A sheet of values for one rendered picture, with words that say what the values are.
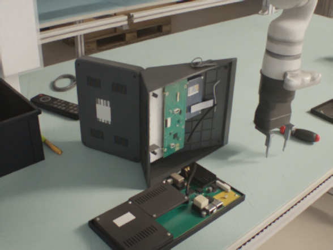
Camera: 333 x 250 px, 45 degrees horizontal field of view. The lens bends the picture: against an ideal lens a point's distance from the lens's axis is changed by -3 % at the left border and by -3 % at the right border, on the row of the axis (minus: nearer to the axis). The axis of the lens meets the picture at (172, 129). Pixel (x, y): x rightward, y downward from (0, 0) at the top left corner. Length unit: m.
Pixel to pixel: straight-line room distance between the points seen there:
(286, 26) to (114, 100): 0.36
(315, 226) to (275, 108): 1.53
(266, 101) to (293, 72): 0.08
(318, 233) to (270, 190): 1.47
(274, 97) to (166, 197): 0.29
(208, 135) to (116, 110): 0.21
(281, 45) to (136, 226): 0.42
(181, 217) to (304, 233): 1.58
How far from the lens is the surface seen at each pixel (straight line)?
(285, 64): 0.81
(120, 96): 0.82
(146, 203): 0.74
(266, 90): 0.84
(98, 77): 0.83
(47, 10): 2.38
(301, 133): 1.00
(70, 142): 0.96
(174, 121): 0.79
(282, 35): 0.79
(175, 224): 0.72
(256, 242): 0.81
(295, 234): 2.24
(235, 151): 0.93
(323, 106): 1.20
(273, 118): 0.86
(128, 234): 0.68
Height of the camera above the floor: 1.51
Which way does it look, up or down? 31 degrees down
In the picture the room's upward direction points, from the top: 2 degrees clockwise
